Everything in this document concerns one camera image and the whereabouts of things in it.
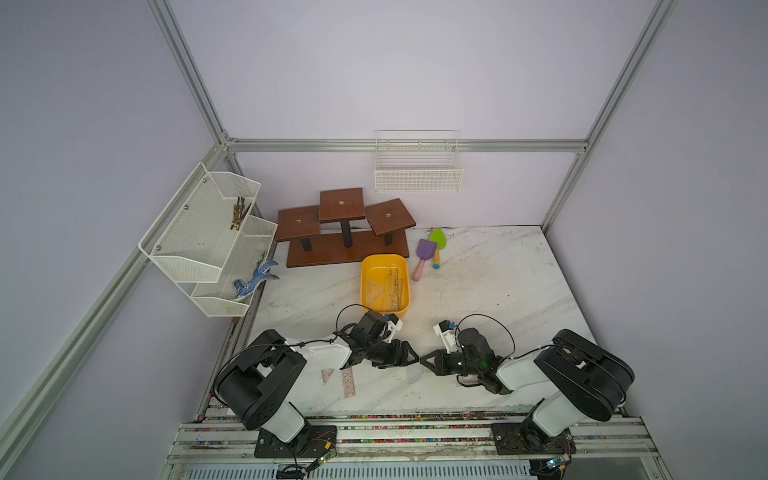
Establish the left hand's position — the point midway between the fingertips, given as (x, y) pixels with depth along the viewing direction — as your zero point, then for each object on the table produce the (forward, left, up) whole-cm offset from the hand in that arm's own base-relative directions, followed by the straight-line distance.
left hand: (408, 364), depth 85 cm
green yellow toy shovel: (+53, -14, -2) cm, 55 cm away
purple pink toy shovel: (+46, -8, -1) cm, 46 cm away
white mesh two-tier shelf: (+23, +54, +28) cm, 65 cm away
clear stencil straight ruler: (+27, +4, -2) cm, 28 cm away
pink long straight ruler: (-4, +17, -3) cm, 18 cm away
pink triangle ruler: (-2, +24, -2) cm, 24 cm away
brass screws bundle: (+31, +47, +31) cm, 64 cm away
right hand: (+1, -4, -3) cm, 5 cm away
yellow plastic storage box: (+29, +7, -1) cm, 30 cm away
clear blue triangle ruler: (+26, +12, -1) cm, 28 cm away
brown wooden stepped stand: (+46, +23, +9) cm, 52 cm away
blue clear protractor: (-2, -2, -1) cm, 3 cm away
